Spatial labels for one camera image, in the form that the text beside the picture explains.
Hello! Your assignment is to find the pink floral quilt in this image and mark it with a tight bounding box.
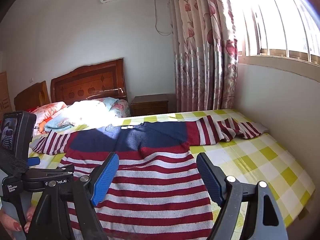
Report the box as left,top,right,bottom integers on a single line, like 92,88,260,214
31,101,68,133

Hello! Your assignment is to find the yellow checked tablecloth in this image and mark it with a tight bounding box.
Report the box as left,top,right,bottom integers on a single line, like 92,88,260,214
27,109,316,240

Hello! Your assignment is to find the brown wooden nightstand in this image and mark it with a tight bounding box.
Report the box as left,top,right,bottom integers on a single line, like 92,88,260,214
131,94,177,117

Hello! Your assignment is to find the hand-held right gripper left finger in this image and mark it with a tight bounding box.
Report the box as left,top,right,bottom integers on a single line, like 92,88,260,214
30,152,120,240

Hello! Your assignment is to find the small plain wooden headboard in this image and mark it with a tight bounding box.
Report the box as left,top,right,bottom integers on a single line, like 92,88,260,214
14,81,51,112

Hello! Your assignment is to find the white air conditioner cable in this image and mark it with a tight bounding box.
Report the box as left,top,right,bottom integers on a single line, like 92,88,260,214
152,0,174,36

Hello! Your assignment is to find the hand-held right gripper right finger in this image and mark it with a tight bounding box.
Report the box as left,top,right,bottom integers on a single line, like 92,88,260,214
196,152,289,240

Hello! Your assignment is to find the large carved wooden headboard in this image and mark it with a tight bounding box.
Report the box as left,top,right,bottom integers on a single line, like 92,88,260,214
51,58,128,106

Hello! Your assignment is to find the person's left hand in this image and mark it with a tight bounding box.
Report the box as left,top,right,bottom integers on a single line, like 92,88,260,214
0,205,37,240

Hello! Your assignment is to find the barred window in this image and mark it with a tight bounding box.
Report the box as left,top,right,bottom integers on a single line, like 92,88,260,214
220,0,320,66

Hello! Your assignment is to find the pink floral curtain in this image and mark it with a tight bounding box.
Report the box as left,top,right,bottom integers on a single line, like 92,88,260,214
165,0,240,113

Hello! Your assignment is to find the wooden door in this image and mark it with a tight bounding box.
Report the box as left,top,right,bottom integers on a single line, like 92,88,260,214
0,71,13,117

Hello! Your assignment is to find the red white striped navy sweater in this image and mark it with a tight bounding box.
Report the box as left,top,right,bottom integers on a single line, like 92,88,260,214
31,115,270,240

